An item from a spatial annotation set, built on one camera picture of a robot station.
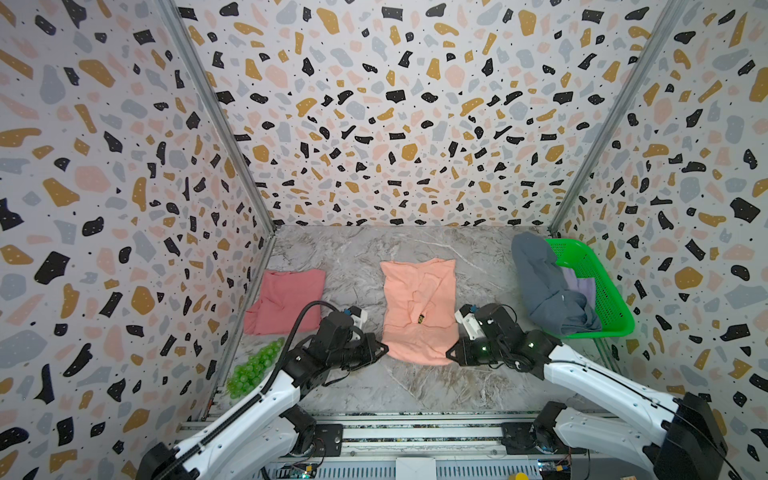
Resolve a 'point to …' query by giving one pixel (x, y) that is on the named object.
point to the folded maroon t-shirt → (283, 299)
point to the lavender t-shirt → (584, 286)
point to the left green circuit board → (296, 472)
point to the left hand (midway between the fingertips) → (391, 345)
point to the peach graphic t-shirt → (420, 319)
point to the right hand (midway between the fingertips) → (442, 350)
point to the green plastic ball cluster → (245, 376)
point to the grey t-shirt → (553, 303)
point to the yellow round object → (521, 476)
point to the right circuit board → (554, 469)
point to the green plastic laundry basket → (616, 318)
